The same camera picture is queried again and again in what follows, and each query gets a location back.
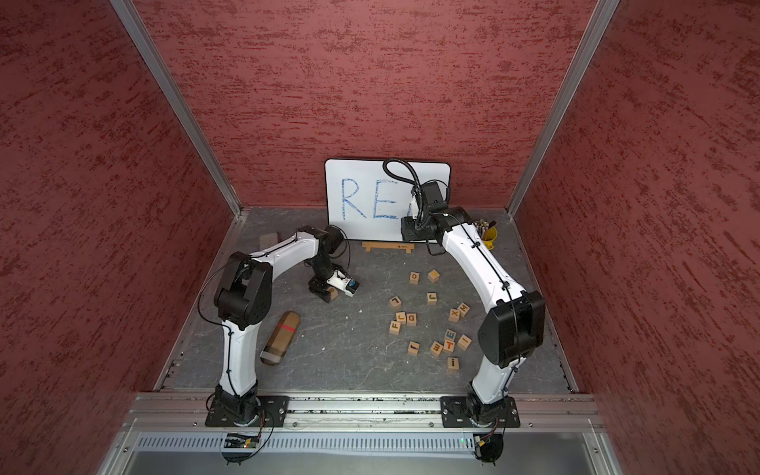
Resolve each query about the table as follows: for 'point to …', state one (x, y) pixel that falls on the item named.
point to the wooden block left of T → (436, 348)
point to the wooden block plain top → (433, 276)
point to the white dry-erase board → (364, 203)
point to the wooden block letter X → (453, 316)
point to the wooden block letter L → (396, 302)
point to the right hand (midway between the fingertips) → (410, 233)
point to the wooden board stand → (369, 245)
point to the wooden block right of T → (464, 341)
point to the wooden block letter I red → (414, 348)
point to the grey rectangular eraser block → (268, 240)
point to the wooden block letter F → (395, 327)
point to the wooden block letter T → (448, 345)
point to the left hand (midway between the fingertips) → (329, 290)
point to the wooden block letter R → (333, 293)
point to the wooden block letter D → (411, 319)
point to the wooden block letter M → (463, 309)
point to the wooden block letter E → (450, 333)
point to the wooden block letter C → (401, 317)
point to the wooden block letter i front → (452, 364)
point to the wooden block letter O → (415, 278)
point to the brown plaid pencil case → (281, 337)
